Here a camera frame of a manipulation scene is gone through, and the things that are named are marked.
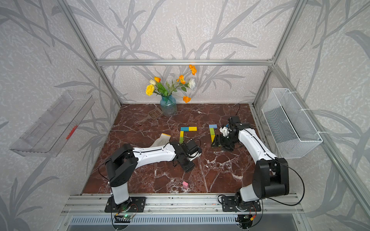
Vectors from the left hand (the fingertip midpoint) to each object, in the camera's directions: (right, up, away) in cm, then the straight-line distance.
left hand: (189, 166), depth 86 cm
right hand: (+16, +13, -2) cm, 20 cm away
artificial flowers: (-24, +50, +13) cm, 57 cm away
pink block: (-2, -6, -10) cm, 12 cm away
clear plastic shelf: (-65, +21, -19) cm, 71 cm away
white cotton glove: (-19, +13, +13) cm, 27 cm away
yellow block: (-6, +18, +16) cm, 25 cm away
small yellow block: (+15, +15, +13) cm, 26 cm away
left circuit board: (-32, -22, -14) cm, 41 cm away
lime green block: (+16, +19, +17) cm, 30 cm away
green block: (-6, +14, +13) cm, 20 cm away
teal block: (-4, +21, +18) cm, 28 cm away
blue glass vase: (-16, +38, +19) cm, 46 cm away
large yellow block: (+2, +21, +20) cm, 29 cm away
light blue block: (+18, +23, +20) cm, 36 cm away
